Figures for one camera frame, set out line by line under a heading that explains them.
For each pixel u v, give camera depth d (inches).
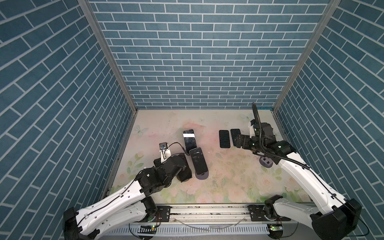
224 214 29.7
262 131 22.1
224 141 42.3
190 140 35.9
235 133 41.4
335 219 14.5
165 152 24.6
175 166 21.0
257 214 29.0
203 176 34.1
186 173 32.9
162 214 29.1
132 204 19.0
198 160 31.9
